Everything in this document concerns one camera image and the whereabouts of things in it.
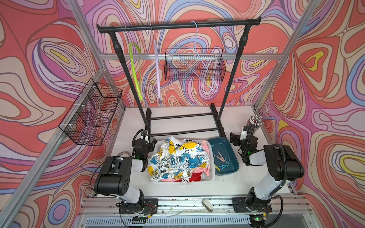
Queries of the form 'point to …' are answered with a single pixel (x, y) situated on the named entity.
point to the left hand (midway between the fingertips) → (149, 138)
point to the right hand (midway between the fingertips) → (237, 136)
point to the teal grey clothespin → (227, 163)
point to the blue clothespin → (223, 166)
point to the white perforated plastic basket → (210, 178)
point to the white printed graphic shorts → (177, 159)
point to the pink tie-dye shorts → (206, 170)
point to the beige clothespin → (221, 158)
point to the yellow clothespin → (216, 167)
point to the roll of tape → (124, 154)
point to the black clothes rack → (179, 98)
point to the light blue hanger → (197, 78)
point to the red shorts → (196, 176)
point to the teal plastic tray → (223, 144)
